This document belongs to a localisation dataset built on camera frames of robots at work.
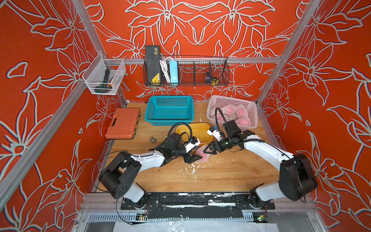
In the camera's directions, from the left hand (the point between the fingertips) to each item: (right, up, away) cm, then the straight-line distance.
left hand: (199, 151), depth 81 cm
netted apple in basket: (+33, +17, +16) cm, 41 cm away
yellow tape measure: (+11, +43, +13) cm, 47 cm away
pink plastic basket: (+35, +23, +23) cm, 48 cm away
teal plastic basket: (-20, +25, +33) cm, 46 cm away
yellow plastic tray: (+2, +10, +22) cm, 24 cm away
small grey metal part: (-30, +4, +14) cm, 34 cm away
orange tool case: (-51, +14, +17) cm, 56 cm away
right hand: (+3, +1, -2) cm, 4 cm away
